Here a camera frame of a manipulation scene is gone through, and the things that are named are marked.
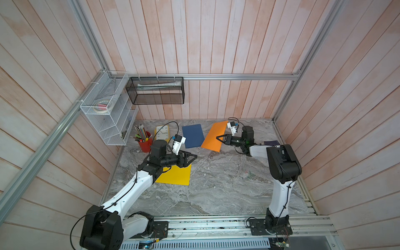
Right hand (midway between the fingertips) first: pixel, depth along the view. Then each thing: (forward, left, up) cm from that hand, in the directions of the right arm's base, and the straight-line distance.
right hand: (216, 137), depth 95 cm
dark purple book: (+6, -40, -12) cm, 42 cm away
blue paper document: (+11, +15, -11) cm, 22 cm away
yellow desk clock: (+11, +38, -9) cm, 41 cm away
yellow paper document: (-20, +25, -12) cm, 34 cm away
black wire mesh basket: (+18, +37, +22) cm, 47 cm away
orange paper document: (-1, +4, -3) cm, 5 cm away
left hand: (-20, +14, +9) cm, 25 cm away
